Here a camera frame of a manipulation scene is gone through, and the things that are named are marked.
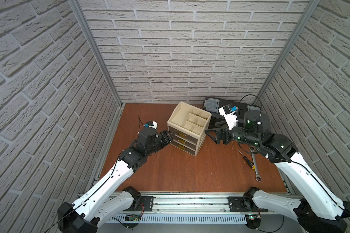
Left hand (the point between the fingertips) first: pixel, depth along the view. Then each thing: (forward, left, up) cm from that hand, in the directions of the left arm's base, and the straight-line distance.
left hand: (174, 132), depth 72 cm
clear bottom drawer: (+1, -6, -20) cm, 21 cm away
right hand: (-4, -17, +11) cm, 20 cm away
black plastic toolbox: (+29, -26, -8) cm, 40 cm away
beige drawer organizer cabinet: (+6, -8, -1) cm, 9 cm away
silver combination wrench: (-15, -50, -25) cm, 57 cm away
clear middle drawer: (+1, -6, -12) cm, 14 cm away
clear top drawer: (+2, -5, -5) cm, 7 cm away
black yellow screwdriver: (-5, -46, -24) cm, 52 cm away
